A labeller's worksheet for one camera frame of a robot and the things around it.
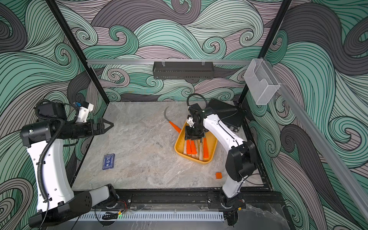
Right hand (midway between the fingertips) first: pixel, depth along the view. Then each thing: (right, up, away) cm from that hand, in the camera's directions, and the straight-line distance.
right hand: (186, 138), depth 81 cm
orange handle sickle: (+2, -8, +7) cm, 11 cm away
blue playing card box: (-48, -15, +4) cm, 50 cm away
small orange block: (+19, -21, 0) cm, 28 cm away
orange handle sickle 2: (+5, -7, +8) cm, 12 cm away
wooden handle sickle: (+8, -7, +11) cm, 15 cm away
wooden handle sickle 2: (+9, -10, +7) cm, 16 cm away
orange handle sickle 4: (-6, +4, +22) cm, 23 cm away
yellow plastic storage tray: (+18, -5, +14) cm, 23 cm away
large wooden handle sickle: (-1, -8, +9) cm, 12 cm away
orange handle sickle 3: (+13, -11, +9) cm, 19 cm away
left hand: (-38, +9, -18) cm, 44 cm away
